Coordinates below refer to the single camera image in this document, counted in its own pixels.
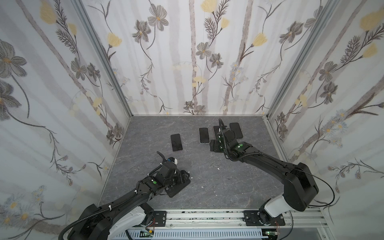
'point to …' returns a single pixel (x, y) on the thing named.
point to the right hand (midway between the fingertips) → (213, 139)
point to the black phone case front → (174, 189)
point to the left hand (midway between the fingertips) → (184, 173)
